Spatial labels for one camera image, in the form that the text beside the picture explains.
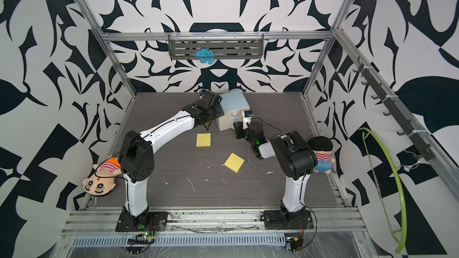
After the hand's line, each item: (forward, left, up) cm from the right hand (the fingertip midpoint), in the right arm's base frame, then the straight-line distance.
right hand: (236, 120), depth 97 cm
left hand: (+2, +9, +9) cm, 13 cm away
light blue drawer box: (+7, +2, +6) cm, 9 cm away
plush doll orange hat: (-31, +58, +1) cm, 66 cm away
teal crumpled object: (+22, +15, +25) cm, 37 cm away
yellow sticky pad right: (-20, +2, -8) cm, 22 cm away
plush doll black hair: (-16, -41, -1) cm, 44 cm away
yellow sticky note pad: (-7, +18, -8) cm, 21 cm away
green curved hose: (-56, -45, +13) cm, 73 cm away
